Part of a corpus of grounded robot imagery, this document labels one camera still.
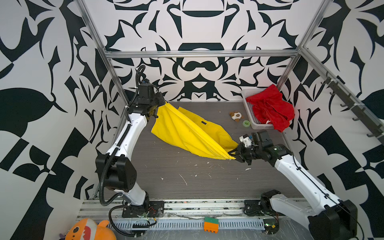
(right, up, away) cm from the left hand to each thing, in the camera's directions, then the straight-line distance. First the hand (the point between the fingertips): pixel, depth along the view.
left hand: (159, 92), depth 81 cm
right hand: (+36, -32, -6) cm, 49 cm away
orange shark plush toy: (-26, -59, -19) cm, 67 cm away
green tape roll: (+56, -17, +26) cm, 64 cm away
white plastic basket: (+61, +5, +34) cm, 70 cm away
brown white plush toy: (+49, -12, +27) cm, 57 cm away
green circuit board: (+55, -64, -10) cm, 85 cm away
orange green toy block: (+26, -62, -12) cm, 69 cm away
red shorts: (+71, -6, +23) cm, 75 cm away
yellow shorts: (+20, -22, -3) cm, 30 cm away
